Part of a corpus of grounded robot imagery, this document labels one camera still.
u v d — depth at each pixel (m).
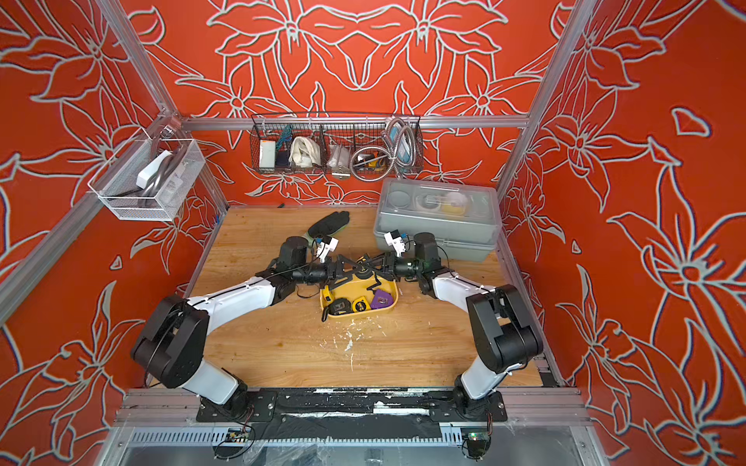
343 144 0.97
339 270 0.73
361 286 0.91
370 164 0.94
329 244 0.81
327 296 0.88
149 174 0.69
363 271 0.80
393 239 0.82
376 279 0.84
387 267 0.76
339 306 0.88
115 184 0.70
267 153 0.91
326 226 1.13
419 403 0.74
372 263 0.81
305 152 0.90
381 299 0.88
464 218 0.90
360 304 0.89
